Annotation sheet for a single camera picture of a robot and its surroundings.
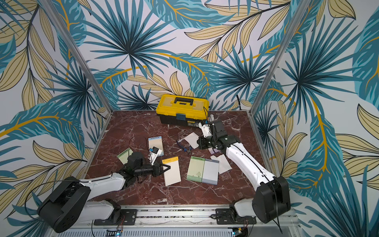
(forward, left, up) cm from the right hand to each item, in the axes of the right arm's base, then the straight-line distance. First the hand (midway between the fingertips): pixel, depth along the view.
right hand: (199, 141), depth 82 cm
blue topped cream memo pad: (+11, +28, -16) cm, 34 cm away
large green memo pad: (-10, +2, -16) cm, 19 cm away
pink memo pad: (+3, -10, -17) cm, 20 cm away
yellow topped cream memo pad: (-15, +16, -10) cm, 24 cm away
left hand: (-12, +17, -9) cm, 23 cm away
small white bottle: (+30, -12, -15) cm, 36 cm away
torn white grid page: (-7, -15, -17) cm, 24 cm away
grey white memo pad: (-11, -7, -17) cm, 21 cm away
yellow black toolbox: (+25, +11, -1) cm, 27 cm away
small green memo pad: (0, +47, -15) cm, 50 cm away
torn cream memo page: (+1, +4, +1) cm, 5 cm away
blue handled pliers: (+4, +7, -15) cm, 17 cm away
